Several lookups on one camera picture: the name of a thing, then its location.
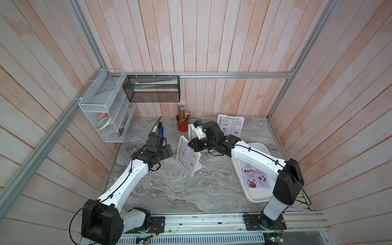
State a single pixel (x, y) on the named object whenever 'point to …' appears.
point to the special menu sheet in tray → (254, 177)
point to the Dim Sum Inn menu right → (230, 125)
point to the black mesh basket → (152, 88)
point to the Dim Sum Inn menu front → (187, 155)
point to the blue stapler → (161, 129)
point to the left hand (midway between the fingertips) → (163, 153)
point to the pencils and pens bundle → (182, 115)
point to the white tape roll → (102, 123)
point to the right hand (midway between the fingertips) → (188, 144)
